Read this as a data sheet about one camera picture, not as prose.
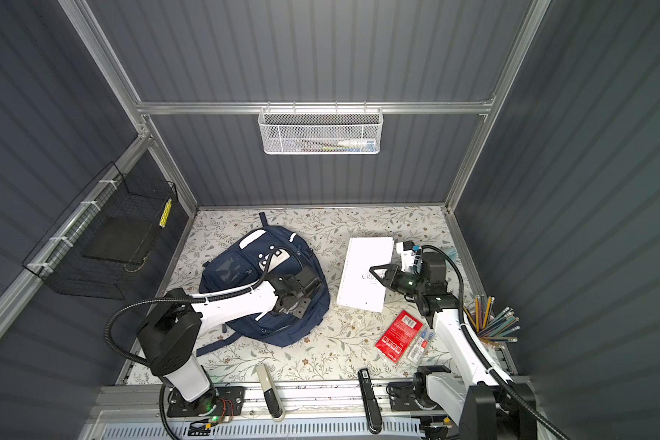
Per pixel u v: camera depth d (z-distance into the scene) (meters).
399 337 0.84
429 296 0.63
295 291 0.65
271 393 0.71
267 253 0.97
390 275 0.71
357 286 0.82
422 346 0.81
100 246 0.73
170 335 0.45
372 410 0.68
